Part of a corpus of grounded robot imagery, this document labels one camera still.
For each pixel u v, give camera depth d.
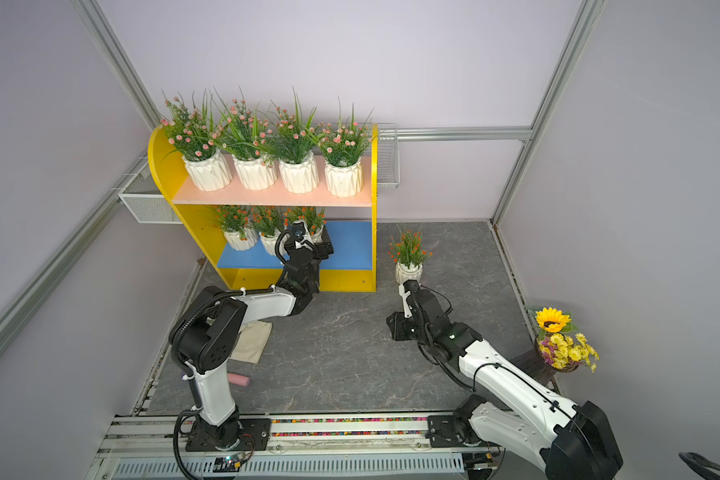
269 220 0.83
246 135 0.63
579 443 0.39
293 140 0.63
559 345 0.64
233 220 0.85
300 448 0.73
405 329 0.71
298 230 0.77
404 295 0.73
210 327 0.51
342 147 0.61
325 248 0.86
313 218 0.84
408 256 0.91
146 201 0.74
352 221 1.20
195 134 0.61
